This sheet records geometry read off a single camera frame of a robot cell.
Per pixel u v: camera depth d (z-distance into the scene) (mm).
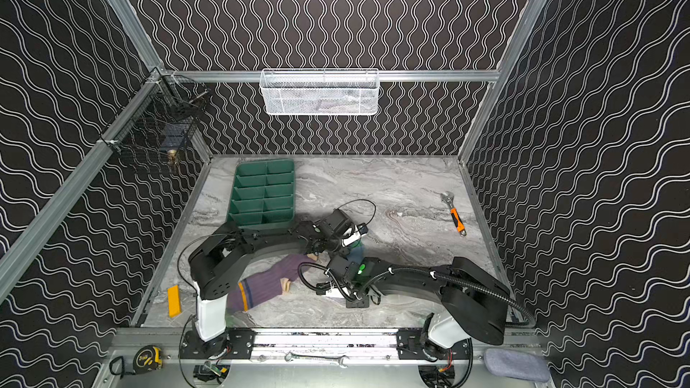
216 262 509
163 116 976
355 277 616
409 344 742
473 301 432
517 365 691
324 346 764
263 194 1013
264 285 857
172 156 829
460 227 974
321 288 718
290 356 730
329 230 717
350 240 811
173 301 815
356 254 895
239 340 752
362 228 811
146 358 701
